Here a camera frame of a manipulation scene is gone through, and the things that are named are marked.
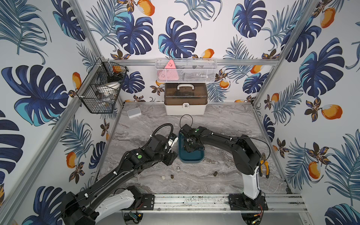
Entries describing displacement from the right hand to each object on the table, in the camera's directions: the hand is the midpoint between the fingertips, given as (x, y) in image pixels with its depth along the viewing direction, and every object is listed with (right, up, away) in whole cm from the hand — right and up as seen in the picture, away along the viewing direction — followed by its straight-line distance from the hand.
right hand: (190, 147), depth 92 cm
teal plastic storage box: (+1, -5, -7) cm, 8 cm away
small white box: (-44, +24, +21) cm, 55 cm away
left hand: (-10, +2, -18) cm, 21 cm away
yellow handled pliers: (+45, -7, -5) cm, 46 cm away
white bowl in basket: (-46, +37, -13) cm, 61 cm away
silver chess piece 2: (-17, -16, -10) cm, 25 cm away
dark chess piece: (-12, -15, -10) cm, 21 cm away
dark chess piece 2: (+14, -13, -10) cm, 22 cm away
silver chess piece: (-8, -11, -8) cm, 16 cm away
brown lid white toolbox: (-3, +34, +10) cm, 35 cm away
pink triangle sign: (-14, +48, -3) cm, 50 cm away
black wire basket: (-56, +35, -8) cm, 66 cm away
